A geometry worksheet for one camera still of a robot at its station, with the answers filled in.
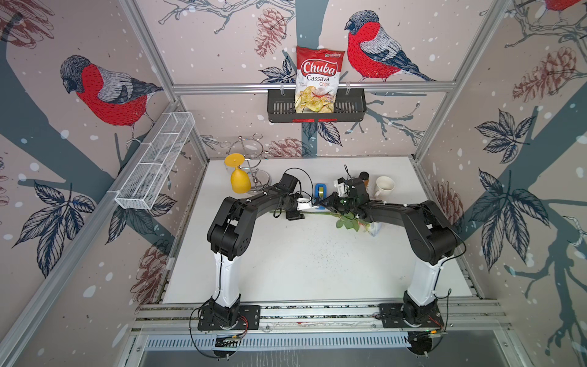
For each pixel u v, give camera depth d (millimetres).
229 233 543
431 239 505
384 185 1031
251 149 1212
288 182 826
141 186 713
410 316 660
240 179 916
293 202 873
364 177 1007
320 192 1007
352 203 796
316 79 836
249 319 731
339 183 919
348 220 928
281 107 949
